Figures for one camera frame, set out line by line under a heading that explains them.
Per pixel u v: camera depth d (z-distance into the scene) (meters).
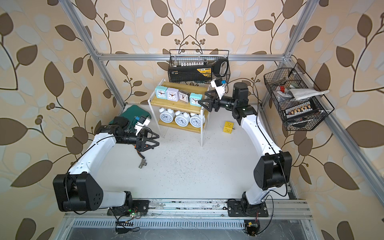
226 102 0.66
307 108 0.65
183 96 0.74
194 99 0.72
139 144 0.65
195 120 0.83
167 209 0.75
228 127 1.01
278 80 0.84
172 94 0.74
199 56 0.89
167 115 0.86
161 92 0.76
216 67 0.85
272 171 0.44
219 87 0.63
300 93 0.64
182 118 0.83
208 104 0.66
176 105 0.76
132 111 1.13
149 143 0.65
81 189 0.41
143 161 0.90
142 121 0.67
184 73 0.84
